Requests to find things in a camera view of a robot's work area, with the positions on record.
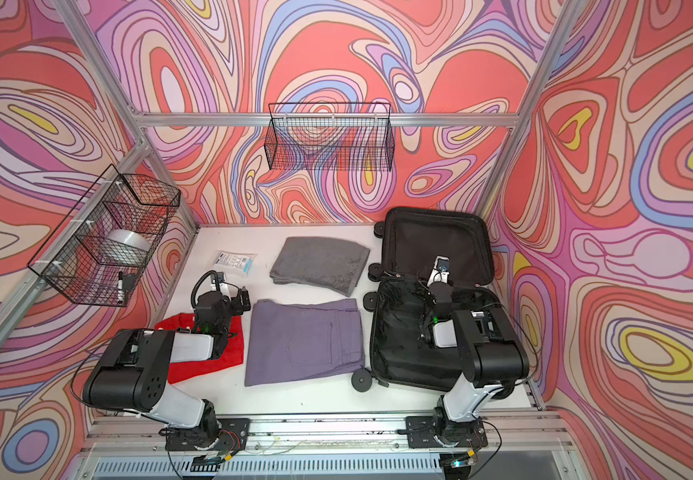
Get grey towel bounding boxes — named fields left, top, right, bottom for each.
left=270, top=236, right=370, bottom=297

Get wall wire basket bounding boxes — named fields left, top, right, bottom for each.
left=28, top=166, right=182, bottom=307
left=264, top=101, right=395, bottom=172

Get left wall wire basket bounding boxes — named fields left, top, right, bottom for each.
left=28, top=166, right=182, bottom=307

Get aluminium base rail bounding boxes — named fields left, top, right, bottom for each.
left=66, top=410, right=590, bottom=479

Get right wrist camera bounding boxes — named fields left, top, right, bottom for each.
left=427, top=256, right=450, bottom=286

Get back wall wire basket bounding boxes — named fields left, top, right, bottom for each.
left=264, top=101, right=395, bottom=172

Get white tape roll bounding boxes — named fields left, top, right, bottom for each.
left=102, top=229, right=152, bottom=267

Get purple pants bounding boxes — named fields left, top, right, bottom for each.
left=244, top=298, right=365, bottom=387

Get red t-shirt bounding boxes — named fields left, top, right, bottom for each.
left=153, top=311, right=246, bottom=385

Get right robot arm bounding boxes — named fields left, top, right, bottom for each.
left=421, top=281, right=529, bottom=447

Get black marker pen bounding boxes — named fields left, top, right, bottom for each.
left=116, top=271, right=128, bottom=305

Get clear plastic packet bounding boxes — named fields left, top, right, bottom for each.
left=212, top=250, right=256, bottom=277

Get black suitcase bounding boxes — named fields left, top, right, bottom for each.
left=363, top=207, right=499, bottom=392

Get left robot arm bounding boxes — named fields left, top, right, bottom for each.
left=82, top=280, right=252, bottom=451

